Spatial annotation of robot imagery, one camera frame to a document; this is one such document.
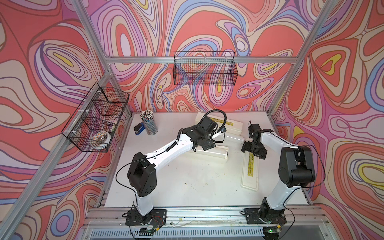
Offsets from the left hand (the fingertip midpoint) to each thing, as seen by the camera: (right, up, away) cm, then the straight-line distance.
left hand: (209, 134), depth 84 cm
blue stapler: (-48, +3, +23) cm, 54 cm away
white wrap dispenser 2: (+25, -23, +2) cm, 34 cm away
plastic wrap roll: (+6, -11, +7) cm, 15 cm away
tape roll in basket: (-54, -1, -11) cm, 55 cm away
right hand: (+28, -15, +8) cm, 33 cm away
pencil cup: (-38, +8, +12) cm, 40 cm away
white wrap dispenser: (+15, +1, +18) cm, 23 cm away
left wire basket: (-60, +4, -10) cm, 61 cm away
